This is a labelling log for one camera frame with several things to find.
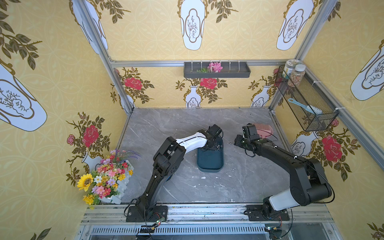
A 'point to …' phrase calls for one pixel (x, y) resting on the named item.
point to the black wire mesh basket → (308, 92)
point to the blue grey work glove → (169, 177)
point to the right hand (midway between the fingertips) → (241, 138)
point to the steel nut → (230, 142)
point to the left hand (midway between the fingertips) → (207, 144)
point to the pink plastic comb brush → (264, 130)
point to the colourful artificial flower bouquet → (107, 183)
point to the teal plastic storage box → (210, 161)
